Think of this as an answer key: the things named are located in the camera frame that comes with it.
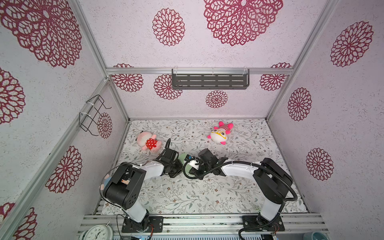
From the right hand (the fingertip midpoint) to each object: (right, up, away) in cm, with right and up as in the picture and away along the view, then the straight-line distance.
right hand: (190, 168), depth 88 cm
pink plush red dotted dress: (-29, +15, +12) cm, 34 cm away
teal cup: (+58, -26, -19) cm, 66 cm away
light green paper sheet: (-1, +4, -10) cm, 11 cm away
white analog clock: (-42, -24, -20) cm, 53 cm away
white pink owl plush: (+20, +20, +14) cm, 32 cm away
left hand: (-4, -3, +5) cm, 7 cm away
